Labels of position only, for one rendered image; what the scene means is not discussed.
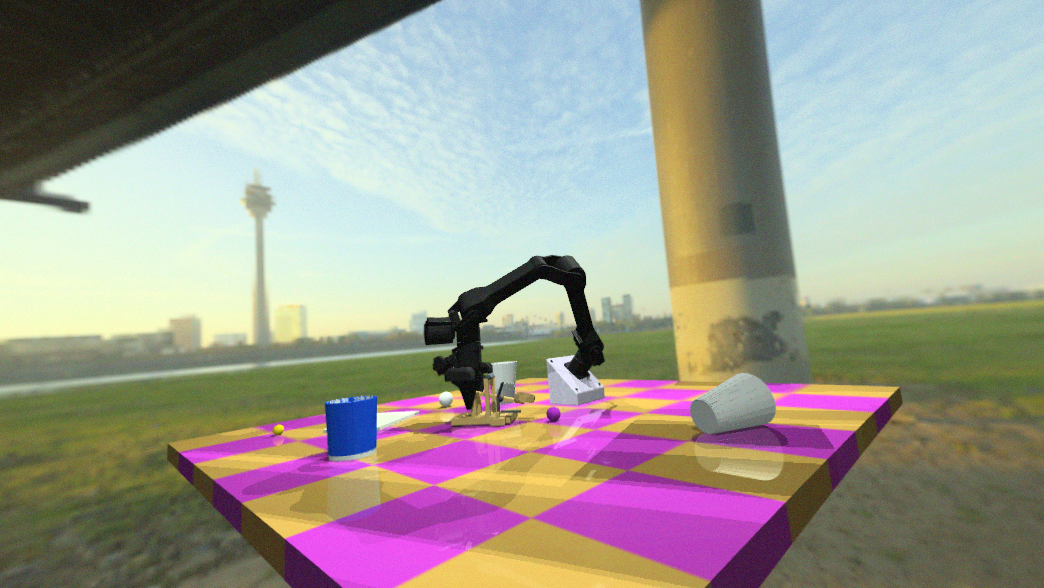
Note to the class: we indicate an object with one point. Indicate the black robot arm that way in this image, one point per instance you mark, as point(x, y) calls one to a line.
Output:
point(478, 303)

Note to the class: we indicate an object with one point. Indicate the blue mug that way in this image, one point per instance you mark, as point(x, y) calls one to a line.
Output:
point(351, 427)

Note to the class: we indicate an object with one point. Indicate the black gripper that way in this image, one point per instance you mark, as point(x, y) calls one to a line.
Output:
point(469, 374)

